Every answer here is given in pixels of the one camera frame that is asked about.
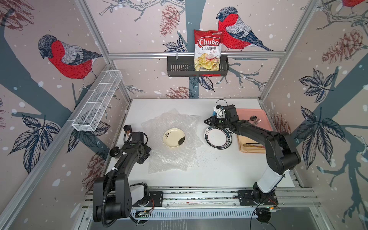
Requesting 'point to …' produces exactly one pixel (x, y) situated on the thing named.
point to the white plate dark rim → (218, 139)
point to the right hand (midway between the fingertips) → (204, 121)
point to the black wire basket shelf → (184, 66)
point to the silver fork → (257, 121)
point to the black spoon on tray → (253, 118)
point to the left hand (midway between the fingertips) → (149, 149)
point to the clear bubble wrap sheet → (163, 157)
